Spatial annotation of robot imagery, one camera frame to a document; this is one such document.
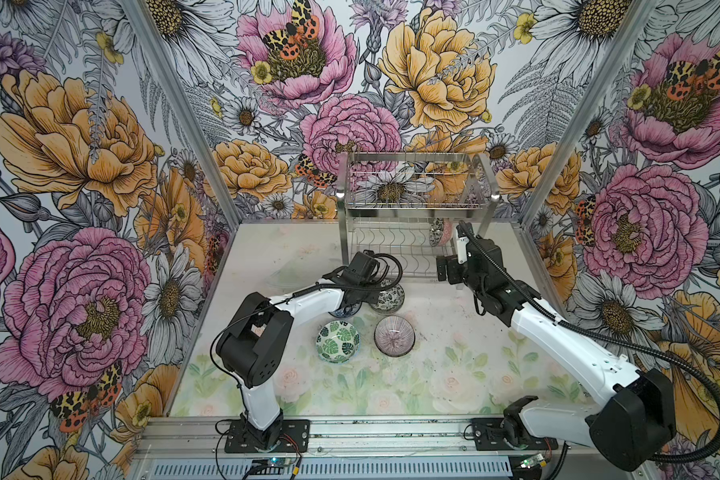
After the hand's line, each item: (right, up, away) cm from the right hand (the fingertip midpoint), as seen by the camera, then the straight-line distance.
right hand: (455, 262), depth 82 cm
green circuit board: (-44, -46, -11) cm, 65 cm away
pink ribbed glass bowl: (-16, -22, +7) cm, 28 cm away
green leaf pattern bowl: (-32, -23, +5) cm, 40 cm away
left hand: (-23, -11, +12) cm, 28 cm away
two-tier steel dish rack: (-6, +21, +41) cm, 46 cm away
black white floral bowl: (-17, -13, +15) cm, 26 cm away
